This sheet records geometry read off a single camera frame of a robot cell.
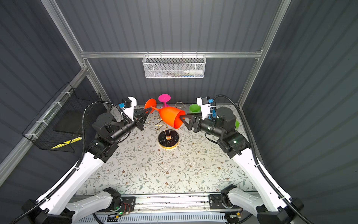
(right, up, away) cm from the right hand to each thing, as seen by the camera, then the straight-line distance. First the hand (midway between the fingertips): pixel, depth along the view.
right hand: (184, 118), depth 61 cm
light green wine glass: (+8, +7, +42) cm, 43 cm away
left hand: (-15, +5, +1) cm, 16 cm away
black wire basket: (-64, -4, +9) cm, 65 cm away
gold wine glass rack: (-12, -15, +37) cm, 41 cm away
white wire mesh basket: (-8, +47, +63) cm, 79 cm away
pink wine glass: (-12, +12, +23) cm, 29 cm away
